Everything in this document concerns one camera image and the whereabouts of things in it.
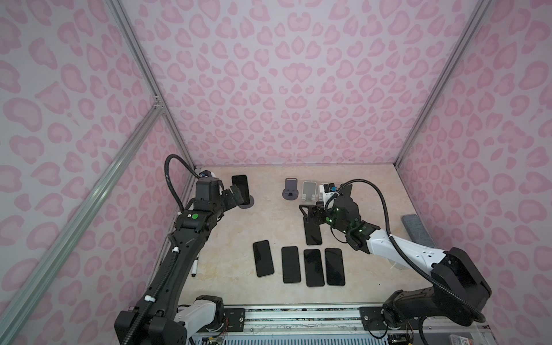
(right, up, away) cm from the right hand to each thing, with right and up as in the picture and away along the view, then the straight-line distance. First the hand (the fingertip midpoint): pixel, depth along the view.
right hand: (308, 205), depth 83 cm
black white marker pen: (-44, -25, +1) cm, 51 cm away
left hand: (-28, +5, -5) cm, 29 cm away
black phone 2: (+3, -13, +11) cm, 17 cm away
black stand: (+20, +4, +21) cm, 29 cm away
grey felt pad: (+48, -12, +9) cm, 50 cm away
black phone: (-29, +9, +15) cm, 34 cm away
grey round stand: (-26, -3, +20) cm, 33 cm away
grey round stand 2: (-6, +4, +21) cm, 23 cm away
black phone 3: (-7, -23, +3) cm, 24 cm away
